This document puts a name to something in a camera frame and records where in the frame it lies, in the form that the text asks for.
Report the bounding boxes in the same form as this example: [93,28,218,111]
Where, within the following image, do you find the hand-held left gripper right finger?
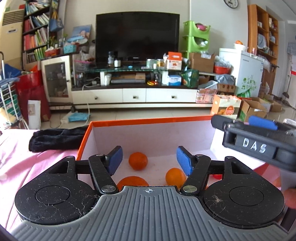
[176,146,255,196]

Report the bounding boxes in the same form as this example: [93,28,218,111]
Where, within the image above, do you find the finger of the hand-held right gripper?
[211,115,234,130]
[248,116,279,131]

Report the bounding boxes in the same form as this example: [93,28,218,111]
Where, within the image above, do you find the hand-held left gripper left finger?
[47,146,123,194]

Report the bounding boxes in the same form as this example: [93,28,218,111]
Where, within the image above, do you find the orange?
[165,168,186,186]
[117,176,149,191]
[128,152,148,171]

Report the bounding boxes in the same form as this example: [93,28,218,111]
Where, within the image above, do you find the orange cardboard box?
[76,115,281,186]

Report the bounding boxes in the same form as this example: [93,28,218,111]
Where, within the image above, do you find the person's right hand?
[284,188,296,208]

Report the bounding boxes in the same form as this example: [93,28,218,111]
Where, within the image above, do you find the orange printed carton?
[211,95,241,120]

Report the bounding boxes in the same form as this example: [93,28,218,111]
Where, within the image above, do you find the open cardboard box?
[239,97,270,122]

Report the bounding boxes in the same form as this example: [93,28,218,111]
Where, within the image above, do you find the red basin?
[213,65,232,75]

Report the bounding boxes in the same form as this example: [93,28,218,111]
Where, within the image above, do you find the green snack bag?
[181,69,199,88]

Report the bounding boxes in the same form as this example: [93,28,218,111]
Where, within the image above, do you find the white fridge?
[218,47,264,96]

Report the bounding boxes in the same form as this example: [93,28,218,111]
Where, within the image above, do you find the blue cloth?
[68,112,90,122]

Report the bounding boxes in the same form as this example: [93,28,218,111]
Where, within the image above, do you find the blue tissue box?
[168,75,182,87]

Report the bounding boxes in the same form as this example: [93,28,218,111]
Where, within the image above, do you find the black cloth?
[28,126,89,153]

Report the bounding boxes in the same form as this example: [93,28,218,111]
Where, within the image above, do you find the brown cardboard box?
[190,52,215,73]

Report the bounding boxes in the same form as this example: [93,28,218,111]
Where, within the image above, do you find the white TV stand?
[70,66,199,105]

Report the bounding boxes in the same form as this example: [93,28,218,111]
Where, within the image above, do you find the orange and white carton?
[166,51,183,70]

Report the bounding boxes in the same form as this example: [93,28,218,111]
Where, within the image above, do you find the pink floral blanket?
[0,128,93,232]

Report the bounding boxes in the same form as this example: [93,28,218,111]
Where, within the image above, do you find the green stacked bins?
[180,20,211,53]

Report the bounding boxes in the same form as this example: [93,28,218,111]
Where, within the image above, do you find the wooden shelf unit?
[247,4,279,66]

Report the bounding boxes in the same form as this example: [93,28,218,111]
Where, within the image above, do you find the white paper bag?
[28,100,42,130]

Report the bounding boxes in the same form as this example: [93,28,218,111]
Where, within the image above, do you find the white glass door cabinet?
[40,54,74,103]

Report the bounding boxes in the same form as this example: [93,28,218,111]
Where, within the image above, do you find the red bag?
[15,71,51,122]

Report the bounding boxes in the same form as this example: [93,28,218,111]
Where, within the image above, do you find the black television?
[95,11,180,63]

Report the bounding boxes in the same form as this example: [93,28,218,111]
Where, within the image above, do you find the bookshelf with books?
[22,0,58,64]

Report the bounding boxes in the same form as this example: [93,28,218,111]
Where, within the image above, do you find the standing air conditioner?
[0,9,24,67]

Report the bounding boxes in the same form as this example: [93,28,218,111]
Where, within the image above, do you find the wall clock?
[223,0,239,9]

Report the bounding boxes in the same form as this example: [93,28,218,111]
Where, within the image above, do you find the wire trolley cart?
[0,52,23,127]

